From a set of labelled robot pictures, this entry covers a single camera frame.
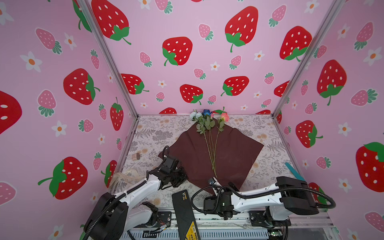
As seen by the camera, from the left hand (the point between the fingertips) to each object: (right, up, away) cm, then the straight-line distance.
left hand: (190, 176), depth 84 cm
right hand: (+17, -7, -4) cm, 19 cm away
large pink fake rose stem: (+25, +36, +31) cm, 54 cm away
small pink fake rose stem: (+16, +37, +32) cm, 51 cm away
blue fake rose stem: (+13, +30, +27) cm, 42 cm away
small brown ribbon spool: (-36, +9, +11) cm, 39 cm away
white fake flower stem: (+4, +37, +31) cm, 48 cm away
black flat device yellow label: (-1, -19, -13) cm, 23 cm away
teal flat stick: (+65, 0, +7) cm, 65 cm away
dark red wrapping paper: (+30, +11, +15) cm, 35 cm away
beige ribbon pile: (-42, -5, +4) cm, 43 cm away
